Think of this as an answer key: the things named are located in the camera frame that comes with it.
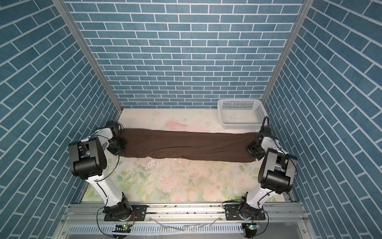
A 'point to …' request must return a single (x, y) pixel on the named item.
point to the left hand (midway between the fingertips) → (123, 149)
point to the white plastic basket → (241, 114)
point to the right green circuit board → (252, 227)
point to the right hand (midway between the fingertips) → (249, 151)
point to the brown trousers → (188, 144)
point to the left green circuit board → (122, 228)
